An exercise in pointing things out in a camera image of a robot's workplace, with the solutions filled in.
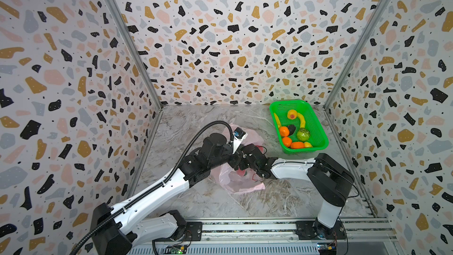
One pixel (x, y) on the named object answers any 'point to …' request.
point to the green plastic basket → (318, 137)
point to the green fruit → (303, 134)
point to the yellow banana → (300, 115)
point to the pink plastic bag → (241, 180)
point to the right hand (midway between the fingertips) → (235, 153)
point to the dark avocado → (292, 128)
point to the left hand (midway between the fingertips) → (245, 144)
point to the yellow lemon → (308, 144)
